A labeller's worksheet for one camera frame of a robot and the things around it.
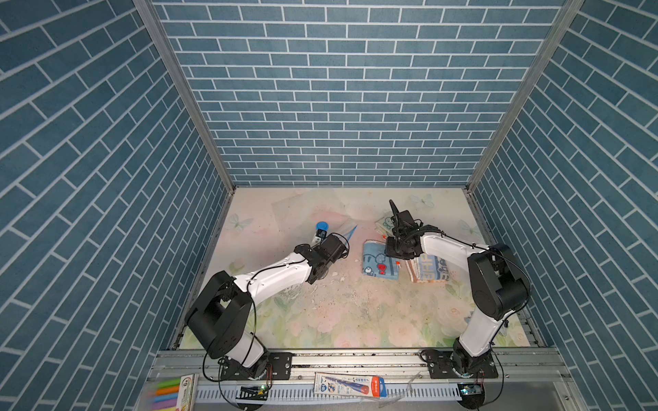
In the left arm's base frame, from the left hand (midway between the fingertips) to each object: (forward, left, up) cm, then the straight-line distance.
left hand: (315, 264), depth 88 cm
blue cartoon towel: (+3, -22, -4) cm, 23 cm away
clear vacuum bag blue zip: (+28, +10, -9) cm, 31 cm away
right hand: (+8, -28, -4) cm, 29 cm away
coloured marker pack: (-36, +35, -6) cm, 50 cm away
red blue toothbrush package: (-34, -11, -5) cm, 36 cm away
